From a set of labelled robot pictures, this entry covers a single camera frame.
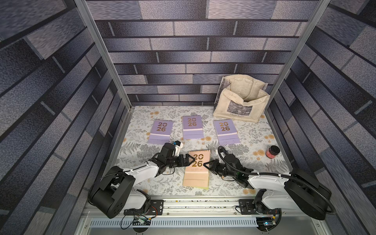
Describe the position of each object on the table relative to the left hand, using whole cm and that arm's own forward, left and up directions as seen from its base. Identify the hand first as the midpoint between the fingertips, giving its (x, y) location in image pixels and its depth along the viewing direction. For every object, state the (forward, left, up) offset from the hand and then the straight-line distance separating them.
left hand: (190, 160), depth 84 cm
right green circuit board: (-29, -37, -7) cm, 48 cm away
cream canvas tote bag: (+37, -33, +17) cm, 53 cm away
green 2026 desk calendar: (-14, -8, -5) cm, 17 cm away
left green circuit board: (-29, +24, -7) cm, 39 cm away
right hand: (-3, -7, 0) cm, 7 cm away
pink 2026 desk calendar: (-7, -4, -5) cm, 9 cm away
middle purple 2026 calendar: (+28, -1, -5) cm, 28 cm away
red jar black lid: (+6, -50, +1) cm, 50 cm away
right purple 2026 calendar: (+24, -26, -5) cm, 36 cm away
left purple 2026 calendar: (+24, +22, -5) cm, 33 cm away
